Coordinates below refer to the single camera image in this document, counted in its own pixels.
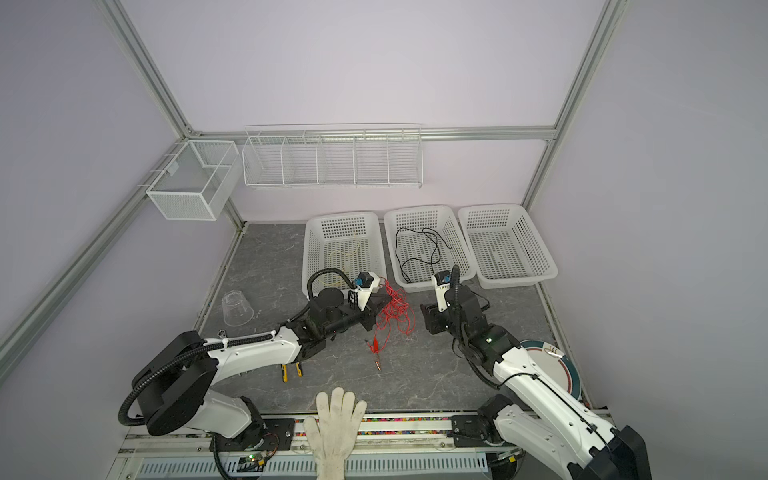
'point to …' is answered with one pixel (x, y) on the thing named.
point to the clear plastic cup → (237, 310)
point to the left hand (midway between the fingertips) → (390, 300)
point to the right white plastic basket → (505, 246)
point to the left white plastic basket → (352, 241)
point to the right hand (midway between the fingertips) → (432, 305)
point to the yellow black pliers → (285, 371)
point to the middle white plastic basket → (426, 240)
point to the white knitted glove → (332, 438)
